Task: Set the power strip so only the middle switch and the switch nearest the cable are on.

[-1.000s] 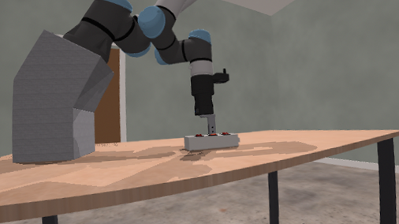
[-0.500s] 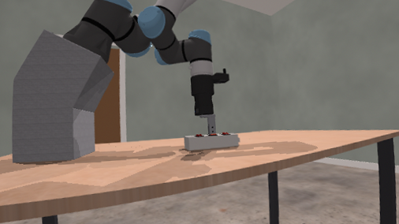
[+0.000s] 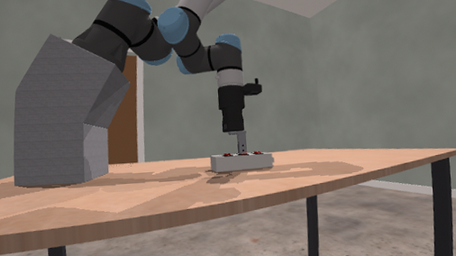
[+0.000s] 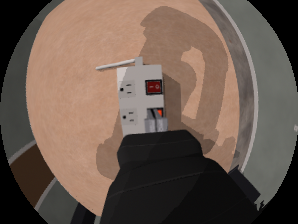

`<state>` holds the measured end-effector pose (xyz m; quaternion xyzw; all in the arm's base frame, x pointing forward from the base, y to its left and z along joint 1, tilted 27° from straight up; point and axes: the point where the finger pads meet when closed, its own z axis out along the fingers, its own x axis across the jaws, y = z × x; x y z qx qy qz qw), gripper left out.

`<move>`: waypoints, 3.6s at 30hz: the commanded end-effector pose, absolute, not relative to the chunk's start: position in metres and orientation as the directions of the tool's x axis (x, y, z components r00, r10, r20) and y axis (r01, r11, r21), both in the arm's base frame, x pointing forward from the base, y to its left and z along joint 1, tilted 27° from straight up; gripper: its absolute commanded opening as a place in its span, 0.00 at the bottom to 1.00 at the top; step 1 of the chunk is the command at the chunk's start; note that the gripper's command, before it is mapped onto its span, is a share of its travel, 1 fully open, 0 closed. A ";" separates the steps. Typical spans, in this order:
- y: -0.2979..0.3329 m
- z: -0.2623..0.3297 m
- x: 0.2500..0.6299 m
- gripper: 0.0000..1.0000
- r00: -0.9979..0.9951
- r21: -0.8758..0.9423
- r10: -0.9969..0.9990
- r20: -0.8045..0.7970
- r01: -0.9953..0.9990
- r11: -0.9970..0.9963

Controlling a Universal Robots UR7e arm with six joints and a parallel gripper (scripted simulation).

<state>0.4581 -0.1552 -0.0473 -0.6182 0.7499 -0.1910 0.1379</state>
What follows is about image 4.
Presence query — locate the white power strip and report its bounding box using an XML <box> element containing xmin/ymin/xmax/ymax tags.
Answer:
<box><xmin>96</xmin><ymin>56</ymin><xmax>164</xmax><ymax>138</ymax></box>

